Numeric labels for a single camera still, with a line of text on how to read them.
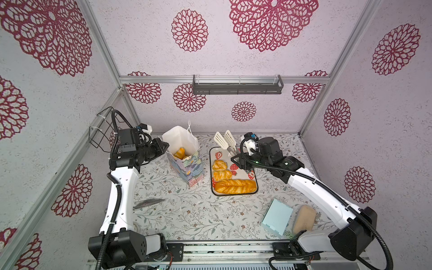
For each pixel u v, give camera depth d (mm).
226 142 743
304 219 795
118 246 379
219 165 997
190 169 833
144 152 603
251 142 664
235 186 913
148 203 879
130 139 541
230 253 746
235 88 865
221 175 947
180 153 978
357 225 392
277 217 845
